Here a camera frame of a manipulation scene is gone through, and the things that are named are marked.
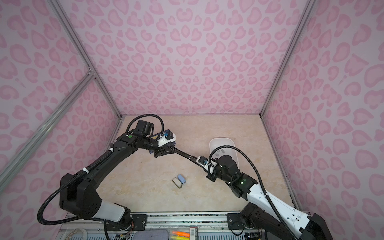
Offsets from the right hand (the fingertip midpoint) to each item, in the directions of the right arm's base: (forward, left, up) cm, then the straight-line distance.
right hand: (202, 162), depth 75 cm
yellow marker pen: (-30, +10, -16) cm, 35 cm away
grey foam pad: (-29, +23, -13) cm, 40 cm away
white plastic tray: (+22, -8, -14) cm, 27 cm away
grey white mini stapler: (-5, +14, -15) cm, 21 cm away
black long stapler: (+4, +4, -3) cm, 7 cm away
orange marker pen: (-29, +10, -15) cm, 34 cm away
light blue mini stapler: (-2, +12, -15) cm, 20 cm away
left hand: (+9, +16, +3) cm, 18 cm away
